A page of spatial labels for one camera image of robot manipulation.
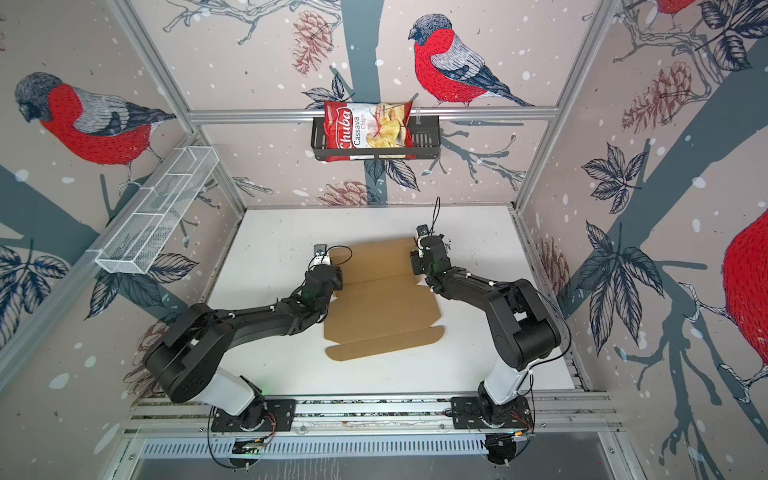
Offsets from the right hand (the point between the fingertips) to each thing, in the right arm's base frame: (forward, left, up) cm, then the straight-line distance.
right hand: (417, 255), depth 96 cm
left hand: (-7, +26, +5) cm, 28 cm away
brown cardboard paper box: (-15, +11, -6) cm, 20 cm away
